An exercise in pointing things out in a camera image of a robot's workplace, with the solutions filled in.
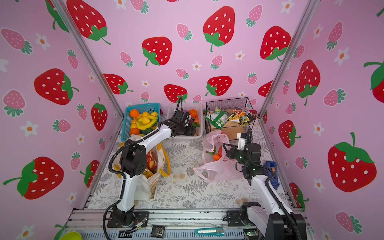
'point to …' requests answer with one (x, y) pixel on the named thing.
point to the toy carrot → (216, 157)
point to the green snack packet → (218, 118)
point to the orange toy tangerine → (134, 113)
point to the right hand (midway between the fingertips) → (223, 144)
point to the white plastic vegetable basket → (197, 121)
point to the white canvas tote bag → (158, 163)
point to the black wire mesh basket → (231, 129)
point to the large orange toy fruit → (134, 131)
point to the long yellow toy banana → (147, 126)
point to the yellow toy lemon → (146, 120)
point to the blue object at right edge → (272, 166)
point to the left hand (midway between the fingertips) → (192, 130)
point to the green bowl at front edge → (71, 235)
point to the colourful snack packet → (242, 116)
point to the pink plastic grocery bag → (217, 166)
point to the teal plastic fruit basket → (140, 119)
